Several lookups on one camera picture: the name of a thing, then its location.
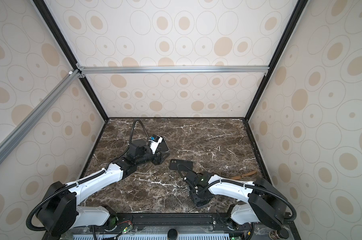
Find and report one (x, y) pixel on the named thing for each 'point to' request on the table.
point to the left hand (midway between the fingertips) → (169, 150)
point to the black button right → (284, 233)
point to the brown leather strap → (238, 177)
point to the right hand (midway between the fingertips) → (199, 198)
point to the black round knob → (172, 234)
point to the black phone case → (173, 164)
